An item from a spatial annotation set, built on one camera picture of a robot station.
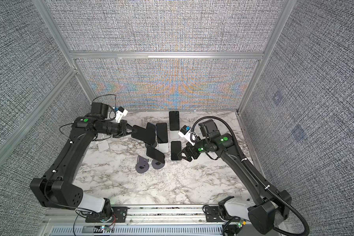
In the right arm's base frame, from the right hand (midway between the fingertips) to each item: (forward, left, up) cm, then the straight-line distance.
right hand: (184, 148), depth 73 cm
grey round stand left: (-1, +24, -17) cm, 29 cm away
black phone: (+6, +22, +5) cm, 23 cm away
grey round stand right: (+1, +16, -21) cm, 26 cm away
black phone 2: (+13, +5, -21) cm, 25 cm away
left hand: (+7, +25, +6) cm, 26 cm away
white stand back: (+21, +6, -17) cm, 28 cm away
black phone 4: (+4, +17, -13) cm, 21 cm away
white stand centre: (+13, +13, -20) cm, 27 cm away
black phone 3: (+17, +20, -8) cm, 27 cm away
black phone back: (+26, +6, -5) cm, 27 cm away
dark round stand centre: (+15, +19, -19) cm, 31 cm away
